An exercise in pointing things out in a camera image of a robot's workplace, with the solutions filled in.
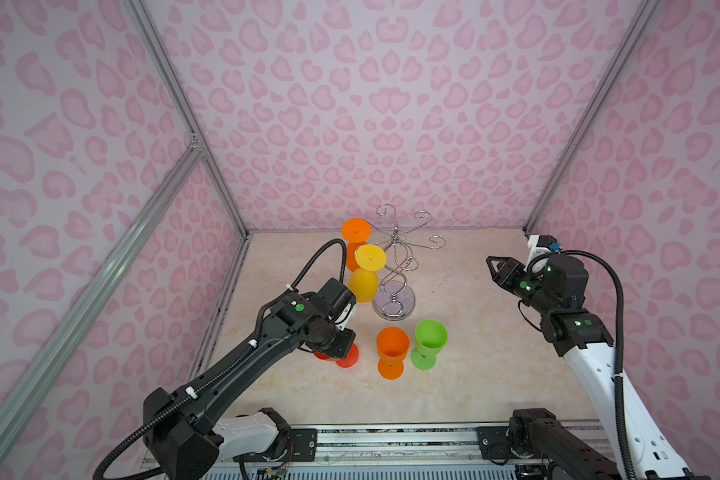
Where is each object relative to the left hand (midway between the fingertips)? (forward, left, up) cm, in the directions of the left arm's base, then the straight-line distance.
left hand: (347, 344), depth 73 cm
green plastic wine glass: (+4, -22, -6) cm, 23 cm away
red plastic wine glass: (+1, +1, -15) cm, 15 cm away
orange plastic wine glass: (+1, -11, -4) cm, 12 cm away
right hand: (+15, -35, +14) cm, 41 cm away
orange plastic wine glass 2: (+23, -3, +15) cm, 28 cm away
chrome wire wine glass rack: (+21, -14, -14) cm, 29 cm away
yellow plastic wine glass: (+14, -4, +8) cm, 16 cm away
